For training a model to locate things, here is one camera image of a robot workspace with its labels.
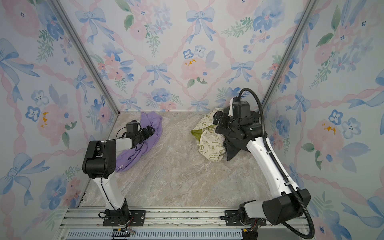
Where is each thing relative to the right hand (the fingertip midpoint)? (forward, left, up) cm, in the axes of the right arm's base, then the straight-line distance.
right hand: (221, 116), depth 75 cm
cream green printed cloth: (0, +3, -24) cm, 25 cm away
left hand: (+11, +44, -25) cm, 51 cm away
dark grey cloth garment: (+1, -11, -28) cm, 30 cm away
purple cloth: (+22, +48, -26) cm, 59 cm away
